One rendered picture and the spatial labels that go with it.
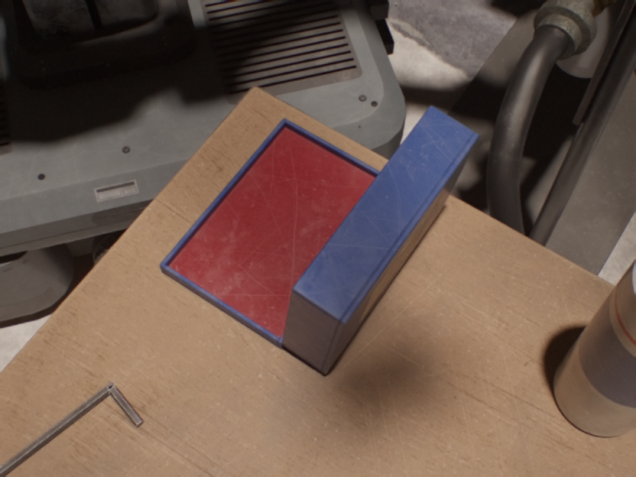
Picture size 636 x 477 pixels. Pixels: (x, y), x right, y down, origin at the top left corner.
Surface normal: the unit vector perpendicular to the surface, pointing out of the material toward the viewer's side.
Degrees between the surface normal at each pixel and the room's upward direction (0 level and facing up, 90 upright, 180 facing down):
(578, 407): 90
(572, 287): 0
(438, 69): 0
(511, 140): 41
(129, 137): 0
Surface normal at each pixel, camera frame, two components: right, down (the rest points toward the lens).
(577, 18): -0.45, 0.66
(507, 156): -0.05, 0.27
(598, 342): -0.99, 0.13
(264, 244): 0.00, -0.47
